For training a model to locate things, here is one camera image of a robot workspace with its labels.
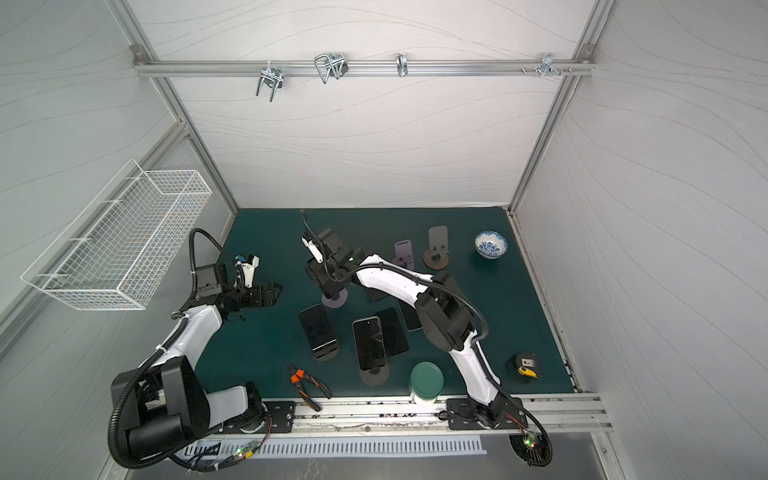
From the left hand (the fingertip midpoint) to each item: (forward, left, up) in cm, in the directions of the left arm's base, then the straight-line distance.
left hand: (270, 282), depth 89 cm
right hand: (+7, -15, +5) cm, 17 cm away
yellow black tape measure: (-20, -75, -7) cm, 77 cm away
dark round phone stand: (-23, -33, -9) cm, 41 cm away
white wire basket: (-5, +27, +22) cm, 35 cm away
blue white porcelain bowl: (+22, -72, -8) cm, 76 cm away
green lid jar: (-27, -46, +1) cm, 53 cm away
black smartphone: (-15, -18, +3) cm, 23 cm away
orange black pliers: (-24, -12, -9) cm, 28 cm away
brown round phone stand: (+17, -53, -8) cm, 56 cm away
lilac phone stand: (+13, -40, -1) cm, 42 cm away
